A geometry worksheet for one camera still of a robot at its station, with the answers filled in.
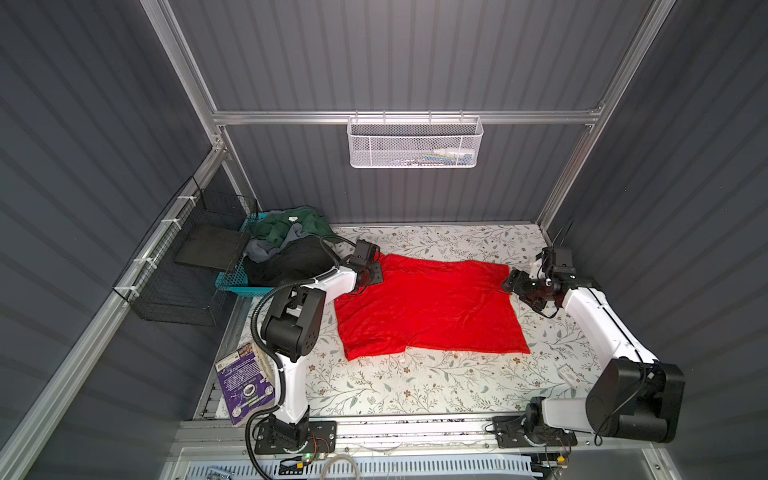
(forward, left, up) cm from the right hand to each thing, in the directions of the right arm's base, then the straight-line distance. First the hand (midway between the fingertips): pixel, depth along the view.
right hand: (515, 289), depth 86 cm
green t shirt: (+20, +74, +8) cm, 77 cm away
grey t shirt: (+10, +76, +7) cm, 78 cm away
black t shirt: (+12, +67, -1) cm, 68 cm away
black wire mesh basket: (-6, +89, +16) cm, 91 cm away
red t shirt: (+2, +23, -12) cm, 26 cm away
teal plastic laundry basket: (+10, +89, -8) cm, 90 cm away
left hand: (+12, +42, -8) cm, 44 cm away
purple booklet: (-23, +76, -9) cm, 80 cm away
